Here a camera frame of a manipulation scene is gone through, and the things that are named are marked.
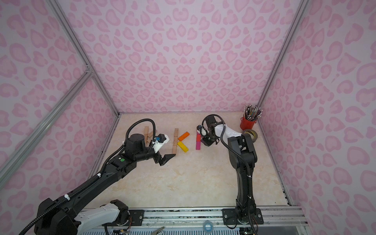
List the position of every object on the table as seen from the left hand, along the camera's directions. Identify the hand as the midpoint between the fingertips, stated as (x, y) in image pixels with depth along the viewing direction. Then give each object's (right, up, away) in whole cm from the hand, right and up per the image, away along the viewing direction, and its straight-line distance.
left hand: (172, 148), depth 75 cm
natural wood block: (-2, +7, +32) cm, 33 cm away
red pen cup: (+49, +12, +31) cm, 59 cm away
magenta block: (+14, -2, +26) cm, 29 cm away
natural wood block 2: (-2, -5, +24) cm, 24 cm away
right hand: (+20, +1, +27) cm, 34 cm away
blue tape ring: (+19, -37, -4) cm, 42 cm away
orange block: (+4, +4, +30) cm, 30 cm away
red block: (+14, +3, +29) cm, 32 cm away
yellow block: (+4, -3, +26) cm, 26 cm away
